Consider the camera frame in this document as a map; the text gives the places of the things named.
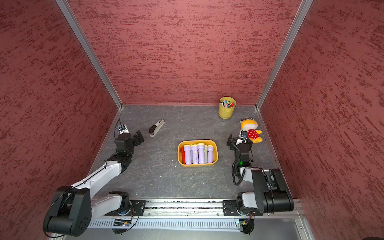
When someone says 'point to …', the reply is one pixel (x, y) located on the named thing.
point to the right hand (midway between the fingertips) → (238, 137)
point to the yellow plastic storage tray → (205, 142)
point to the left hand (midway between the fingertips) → (132, 135)
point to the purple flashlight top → (201, 150)
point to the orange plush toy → (250, 125)
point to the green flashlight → (205, 152)
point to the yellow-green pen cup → (226, 107)
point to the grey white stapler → (154, 129)
